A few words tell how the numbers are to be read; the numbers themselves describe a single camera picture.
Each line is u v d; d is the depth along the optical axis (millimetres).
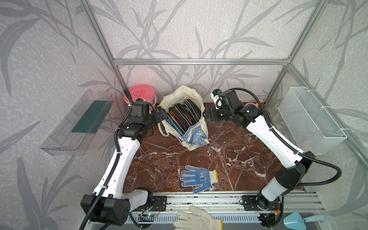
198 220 691
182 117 909
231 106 532
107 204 362
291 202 752
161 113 666
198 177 825
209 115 664
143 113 547
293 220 690
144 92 1042
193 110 912
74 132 645
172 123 860
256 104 1085
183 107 961
